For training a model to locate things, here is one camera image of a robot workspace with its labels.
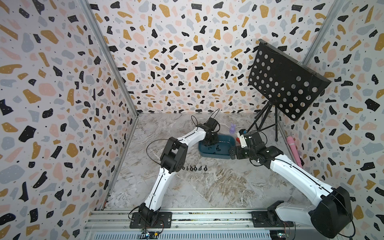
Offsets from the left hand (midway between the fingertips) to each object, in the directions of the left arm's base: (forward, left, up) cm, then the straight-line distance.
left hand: (219, 142), depth 102 cm
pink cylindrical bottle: (+2, -52, -3) cm, 53 cm away
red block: (-14, -6, +22) cm, 27 cm away
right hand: (-14, -7, +13) cm, 20 cm away
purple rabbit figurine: (+10, -11, +2) cm, 15 cm away
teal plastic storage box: (-4, -1, -3) cm, 5 cm away
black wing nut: (-17, +24, -3) cm, 29 cm away
